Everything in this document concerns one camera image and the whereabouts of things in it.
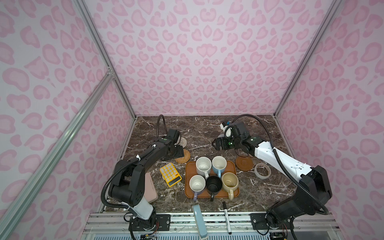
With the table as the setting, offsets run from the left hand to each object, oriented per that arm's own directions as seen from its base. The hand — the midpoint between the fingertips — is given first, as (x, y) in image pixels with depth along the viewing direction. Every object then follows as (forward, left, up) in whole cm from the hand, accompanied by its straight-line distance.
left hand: (178, 152), depth 91 cm
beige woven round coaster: (+12, -2, -7) cm, 14 cm away
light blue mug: (-6, -25, -4) cm, 26 cm away
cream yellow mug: (-16, -30, -6) cm, 35 cm away
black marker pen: (-29, -25, -7) cm, 39 cm away
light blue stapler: (-36, -12, -4) cm, 38 cm away
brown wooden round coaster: (-5, -40, -7) cm, 41 cm away
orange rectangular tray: (-9, -7, -7) cm, 14 cm away
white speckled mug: (-6, -15, -6) cm, 17 cm away
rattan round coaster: (-1, -4, -7) cm, 8 cm away
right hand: (0, -24, +11) cm, 26 cm away
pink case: (-22, +14, -5) cm, 26 cm away
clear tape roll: (-14, -49, -7) cm, 51 cm away
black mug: (-18, -21, -5) cm, 28 cm away
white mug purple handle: (-17, -11, -6) cm, 21 cm away
